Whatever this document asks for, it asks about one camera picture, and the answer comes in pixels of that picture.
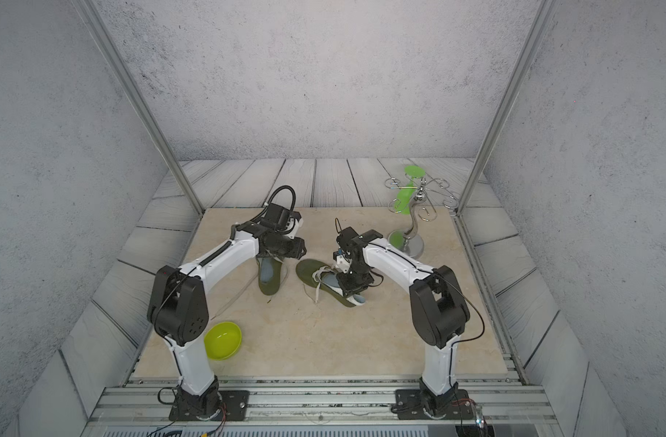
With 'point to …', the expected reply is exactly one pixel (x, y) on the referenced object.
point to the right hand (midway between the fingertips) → (349, 293)
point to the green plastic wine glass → (406, 193)
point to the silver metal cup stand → (422, 193)
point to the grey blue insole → (330, 279)
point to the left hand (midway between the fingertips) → (306, 250)
